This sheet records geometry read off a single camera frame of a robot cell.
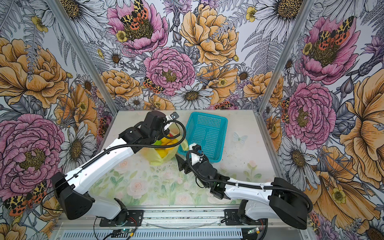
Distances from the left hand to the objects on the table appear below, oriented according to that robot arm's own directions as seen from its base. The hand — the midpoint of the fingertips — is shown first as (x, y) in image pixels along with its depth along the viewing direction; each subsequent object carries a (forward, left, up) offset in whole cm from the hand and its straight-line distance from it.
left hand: (158, 124), depth 76 cm
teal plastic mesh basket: (+16, -29, -28) cm, 43 cm away
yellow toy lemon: (-2, +1, -24) cm, 24 cm away
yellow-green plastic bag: (-16, -2, -3) cm, 17 cm away
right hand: (-13, -13, -9) cm, 20 cm away
